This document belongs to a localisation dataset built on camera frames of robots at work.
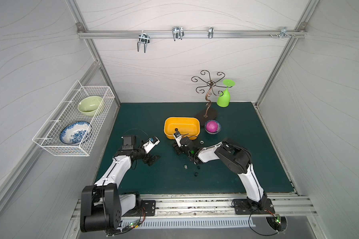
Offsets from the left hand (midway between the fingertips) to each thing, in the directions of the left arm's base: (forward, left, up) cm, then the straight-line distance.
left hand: (153, 149), depth 86 cm
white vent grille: (-35, 0, -8) cm, 36 cm away
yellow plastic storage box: (+23, -21, -8) cm, 32 cm away
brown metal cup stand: (+32, -39, +20) cm, 54 cm away
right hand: (+11, -13, -7) cm, 18 cm away
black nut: (+20, -12, -7) cm, 24 cm away
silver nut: (+10, -30, -7) cm, 32 cm away
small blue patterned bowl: (+18, -42, -5) cm, 46 cm away
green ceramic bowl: (+9, +29, +27) cm, 41 cm away
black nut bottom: (-11, -26, -7) cm, 29 cm away
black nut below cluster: (-7, -27, -8) cm, 29 cm away
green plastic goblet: (+29, -43, +15) cm, 54 cm away
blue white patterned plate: (-6, +29, +25) cm, 39 cm away
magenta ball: (+19, -37, -1) cm, 41 cm away
